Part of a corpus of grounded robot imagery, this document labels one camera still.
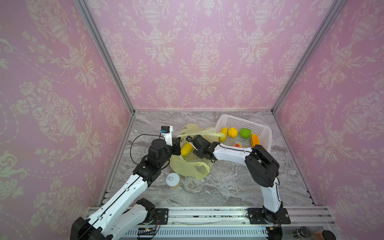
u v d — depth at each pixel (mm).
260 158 560
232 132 1008
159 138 633
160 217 738
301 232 619
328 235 615
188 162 690
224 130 1028
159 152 563
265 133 976
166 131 636
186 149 932
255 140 976
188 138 836
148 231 729
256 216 729
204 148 725
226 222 729
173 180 811
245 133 1001
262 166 533
